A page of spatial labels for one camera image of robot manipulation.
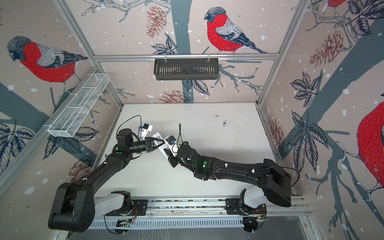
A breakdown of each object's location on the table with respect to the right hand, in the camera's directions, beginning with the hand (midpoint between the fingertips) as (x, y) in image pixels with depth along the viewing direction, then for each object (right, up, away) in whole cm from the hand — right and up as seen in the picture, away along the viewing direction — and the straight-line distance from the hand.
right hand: (165, 149), depth 73 cm
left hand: (-2, +2, +2) cm, 3 cm away
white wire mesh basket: (-48, +22, +4) cm, 53 cm away
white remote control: (-2, 0, +2) cm, 3 cm away
